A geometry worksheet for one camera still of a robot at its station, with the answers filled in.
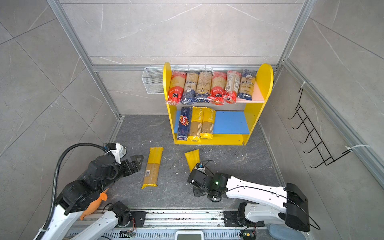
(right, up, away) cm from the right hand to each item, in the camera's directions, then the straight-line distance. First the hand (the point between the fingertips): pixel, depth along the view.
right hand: (196, 187), depth 76 cm
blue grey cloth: (+41, -18, -7) cm, 45 cm away
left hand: (-27, +18, -9) cm, 34 cm away
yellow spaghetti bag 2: (-2, +13, +8) cm, 16 cm away
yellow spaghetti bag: (-26, +7, +13) cm, 30 cm away
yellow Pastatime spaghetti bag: (+1, +37, +20) cm, 42 cm away
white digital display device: (-3, -18, -9) cm, 20 cm away
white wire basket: (-29, +65, +22) cm, 74 cm away
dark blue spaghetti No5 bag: (-7, +34, +16) cm, 38 cm away
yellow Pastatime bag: (+8, +35, +18) cm, 40 cm away
